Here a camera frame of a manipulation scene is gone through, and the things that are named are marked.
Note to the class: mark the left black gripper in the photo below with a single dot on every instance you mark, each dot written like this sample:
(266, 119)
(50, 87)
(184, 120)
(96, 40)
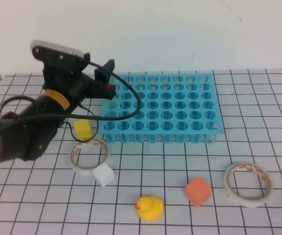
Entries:
(64, 78)

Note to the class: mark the red-capped clear test tube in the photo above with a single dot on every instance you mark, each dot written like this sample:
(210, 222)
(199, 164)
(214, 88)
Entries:
(111, 87)

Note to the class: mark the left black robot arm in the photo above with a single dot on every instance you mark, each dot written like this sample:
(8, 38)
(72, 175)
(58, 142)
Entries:
(26, 135)

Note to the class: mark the blue test tube rack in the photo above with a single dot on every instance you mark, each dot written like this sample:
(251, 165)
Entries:
(174, 107)

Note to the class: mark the yellow foam cube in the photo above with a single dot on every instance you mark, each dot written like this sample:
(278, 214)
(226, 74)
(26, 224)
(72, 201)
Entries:
(82, 129)

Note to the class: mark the white tape roll left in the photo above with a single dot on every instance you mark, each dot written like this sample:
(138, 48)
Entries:
(85, 170)

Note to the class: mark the white tape roll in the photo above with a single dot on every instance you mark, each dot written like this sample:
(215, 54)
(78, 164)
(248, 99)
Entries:
(85, 170)
(249, 202)

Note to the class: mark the white foam cube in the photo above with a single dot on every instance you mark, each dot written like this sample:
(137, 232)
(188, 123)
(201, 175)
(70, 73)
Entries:
(103, 174)

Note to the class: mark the yellow rubber duck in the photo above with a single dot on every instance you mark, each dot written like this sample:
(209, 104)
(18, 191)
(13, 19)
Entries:
(149, 208)

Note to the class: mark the orange foam cube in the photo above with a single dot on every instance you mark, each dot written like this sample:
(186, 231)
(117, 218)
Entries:
(197, 192)

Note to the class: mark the white tape roll right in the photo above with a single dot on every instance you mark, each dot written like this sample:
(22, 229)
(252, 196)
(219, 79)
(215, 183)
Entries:
(249, 202)

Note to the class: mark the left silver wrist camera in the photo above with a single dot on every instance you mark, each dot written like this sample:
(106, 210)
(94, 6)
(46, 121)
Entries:
(54, 46)

